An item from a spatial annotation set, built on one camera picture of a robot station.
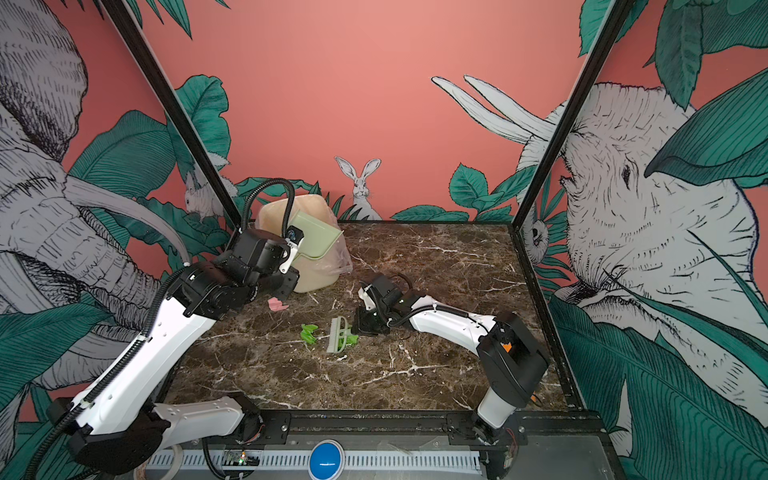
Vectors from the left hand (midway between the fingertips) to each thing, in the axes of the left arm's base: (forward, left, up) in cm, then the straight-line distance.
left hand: (287, 265), depth 68 cm
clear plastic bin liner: (+14, -8, -16) cm, 23 cm away
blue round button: (-35, -8, -30) cm, 47 cm away
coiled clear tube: (-35, +27, -31) cm, 54 cm away
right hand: (-7, -12, -20) cm, 24 cm away
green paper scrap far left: (-4, +2, -29) cm, 30 cm away
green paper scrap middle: (-6, -12, -30) cm, 33 cm away
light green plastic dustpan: (+10, -5, -2) cm, 12 cm away
